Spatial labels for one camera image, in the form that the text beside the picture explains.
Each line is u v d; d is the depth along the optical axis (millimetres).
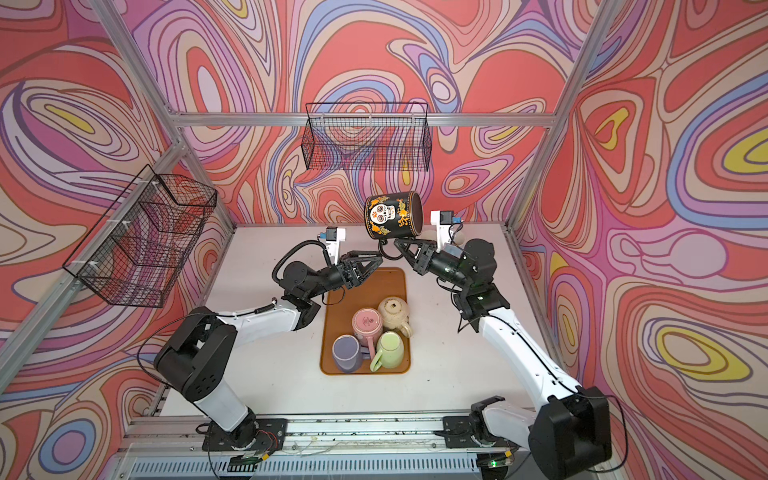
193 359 460
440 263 618
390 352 771
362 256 733
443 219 616
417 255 631
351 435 750
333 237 669
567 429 390
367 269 747
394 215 617
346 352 788
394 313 861
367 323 806
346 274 670
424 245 628
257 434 722
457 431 734
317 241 662
